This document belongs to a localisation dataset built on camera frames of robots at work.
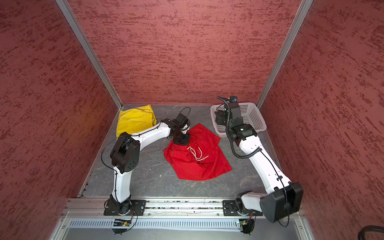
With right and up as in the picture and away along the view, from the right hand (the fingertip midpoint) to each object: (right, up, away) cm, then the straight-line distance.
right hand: (221, 116), depth 78 cm
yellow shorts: (-60, -3, +29) cm, 67 cm away
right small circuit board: (+9, -53, -7) cm, 54 cm away
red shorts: (-10, -26, +11) cm, 30 cm away
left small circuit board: (-52, -54, -6) cm, 75 cm away
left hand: (-19, -19, +13) cm, 30 cm away
